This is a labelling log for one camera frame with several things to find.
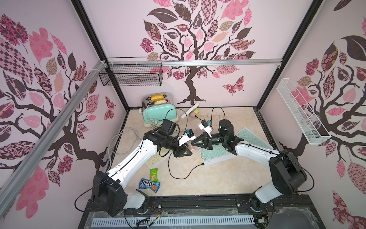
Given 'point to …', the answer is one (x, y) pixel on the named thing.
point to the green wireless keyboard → (218, 154)
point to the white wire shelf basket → (313, 129)
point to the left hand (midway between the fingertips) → (186, 153)
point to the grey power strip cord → (113, 133)
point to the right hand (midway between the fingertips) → (192, 144)
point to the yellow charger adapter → (196, 111)
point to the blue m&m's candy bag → (147, 183)
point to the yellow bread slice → (157, 97)
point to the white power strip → (190, 110)
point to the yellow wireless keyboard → (156, 159)
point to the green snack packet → (154, 174)
